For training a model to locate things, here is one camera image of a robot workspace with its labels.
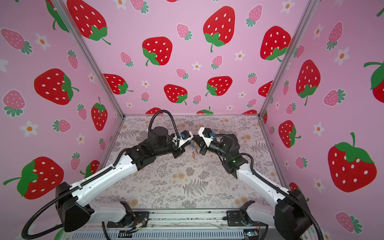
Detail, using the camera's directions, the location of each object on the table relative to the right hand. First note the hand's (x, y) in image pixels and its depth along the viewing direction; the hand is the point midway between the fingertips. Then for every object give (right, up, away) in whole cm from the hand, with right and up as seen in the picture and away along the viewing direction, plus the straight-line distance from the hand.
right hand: (191, 135), depth 68 cm
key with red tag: (+1, -11, +6) cm, 12 cm away
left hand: (-1, -3, +3) cm, 4 cm away
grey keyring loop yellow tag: (+2, -4, -1) cm, 5 cm away
